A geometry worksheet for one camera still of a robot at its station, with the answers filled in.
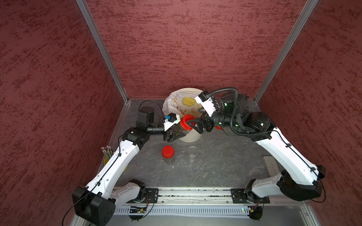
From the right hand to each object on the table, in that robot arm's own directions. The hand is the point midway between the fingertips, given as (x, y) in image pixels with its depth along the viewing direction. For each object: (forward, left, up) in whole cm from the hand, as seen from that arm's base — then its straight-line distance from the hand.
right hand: (193, 120), depth 59 cm
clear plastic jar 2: (0, +7, -9) cm, 11 cm away
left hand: (+2, +6, -10) cm, 12 cm away
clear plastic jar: (+3, -1, -41) cm, 41 cm away
